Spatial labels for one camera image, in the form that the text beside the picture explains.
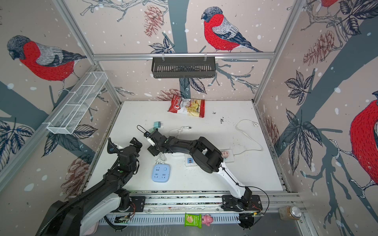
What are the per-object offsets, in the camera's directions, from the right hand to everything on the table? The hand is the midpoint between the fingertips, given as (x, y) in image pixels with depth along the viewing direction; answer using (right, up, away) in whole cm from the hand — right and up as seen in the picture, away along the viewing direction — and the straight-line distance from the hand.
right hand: (152, 148), depth 95 cm
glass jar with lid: (+70, -21, -32) cm, 79 cm away
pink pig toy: (+34, -27, -28) cm, 51 cm away
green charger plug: (-3, +11, +8) cm, 14 cm away
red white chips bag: (+26, +28, +19) cm, 43 cm away
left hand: (-9, +6, -11) cm, 16 cm away
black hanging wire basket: (+20, +57, +10) cm, 62 cm away
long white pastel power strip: (+25, -6, -10) cm, 27 cm away
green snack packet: (+27, -27, -27) cm, 47 cm away
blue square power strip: (+9, -11, -14) cm, 19 cm away
